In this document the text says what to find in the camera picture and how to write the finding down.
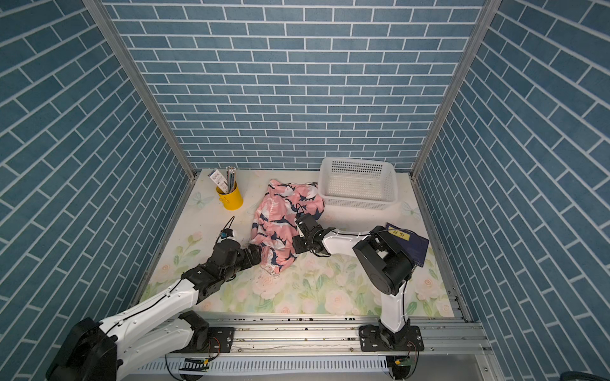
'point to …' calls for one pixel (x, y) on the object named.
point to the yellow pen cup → (231, 201)
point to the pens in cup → (230, 172)
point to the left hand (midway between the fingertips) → (258, 252)
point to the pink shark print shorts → (274, 227)
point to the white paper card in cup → (220, 180)
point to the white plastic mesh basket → (357, 183)
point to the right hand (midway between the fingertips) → (299, 243)
